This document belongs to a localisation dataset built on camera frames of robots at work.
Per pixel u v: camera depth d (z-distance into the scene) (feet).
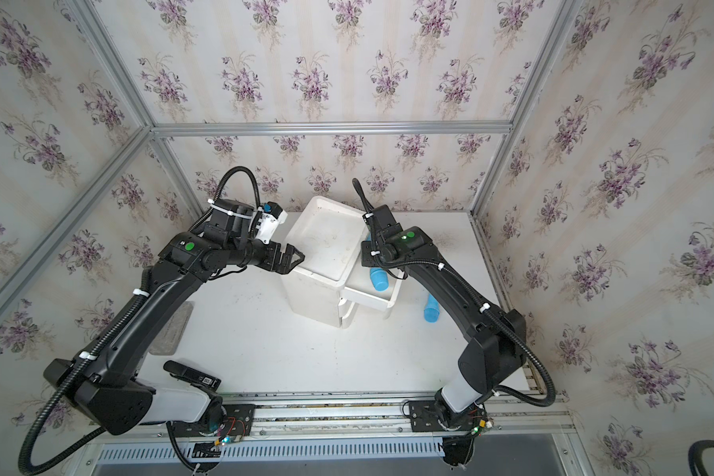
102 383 1.24
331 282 2.35
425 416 2.40
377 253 1.90
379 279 2.36
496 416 2.47
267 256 2.02
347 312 2.77
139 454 2.50
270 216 2.05
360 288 2.51
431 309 2.95
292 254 2.06
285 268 2.05
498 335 1.38
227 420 2.38
